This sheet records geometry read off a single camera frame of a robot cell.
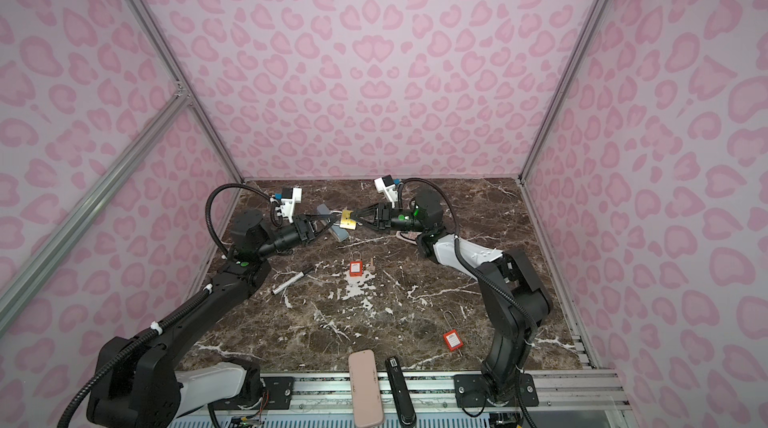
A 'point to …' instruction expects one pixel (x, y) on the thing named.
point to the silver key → (372, 267)
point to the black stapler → (402, 397)
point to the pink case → (365, 389)
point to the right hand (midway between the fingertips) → (358, 220)
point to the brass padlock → (346, 222)
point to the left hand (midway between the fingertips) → (337, 216)
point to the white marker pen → (292, 280)
